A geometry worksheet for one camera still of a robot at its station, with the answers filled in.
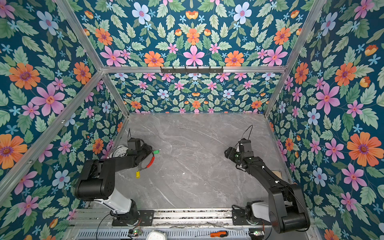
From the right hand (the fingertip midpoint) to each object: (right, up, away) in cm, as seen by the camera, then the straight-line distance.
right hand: (228, 152), depth 89 cm
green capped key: (-46, -1, +7) cm, 47 cm away
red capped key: (-48, -6, +5) cm, 48 cm away
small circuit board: (-48, -35, -19) cm, 63 cm away
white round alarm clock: (-68, 0, +4) cm, 68 cm away
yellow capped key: (-55, -13, -1) cm, 56 cm away
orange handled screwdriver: (-7, -34, -22) cm, 41 cm away
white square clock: (-37, -35, -21) cm, 55 cm away
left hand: (-49, +5, +6) cm, 49 cm away
